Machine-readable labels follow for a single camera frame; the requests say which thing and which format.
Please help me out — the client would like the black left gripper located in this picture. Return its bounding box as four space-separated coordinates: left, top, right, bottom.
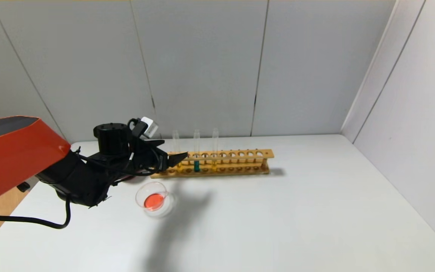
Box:
132 139 188 173

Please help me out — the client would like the test tube with yellow pigment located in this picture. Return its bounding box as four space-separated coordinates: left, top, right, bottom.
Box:
211 128 220 172
172 130 184 173

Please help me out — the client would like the test tube with blue pigment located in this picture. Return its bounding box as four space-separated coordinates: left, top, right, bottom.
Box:
193 129 201 173

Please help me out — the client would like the wooden test tube rack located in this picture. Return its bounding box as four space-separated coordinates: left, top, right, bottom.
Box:
150 149 275 179

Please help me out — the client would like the clear glass beaker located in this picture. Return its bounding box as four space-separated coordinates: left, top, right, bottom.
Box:
135 181 175 218

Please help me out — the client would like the thin black camera cable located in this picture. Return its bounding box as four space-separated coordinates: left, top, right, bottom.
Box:
76 118 165 176

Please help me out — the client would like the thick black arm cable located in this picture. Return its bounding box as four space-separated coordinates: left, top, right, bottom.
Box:
0 196 71 230

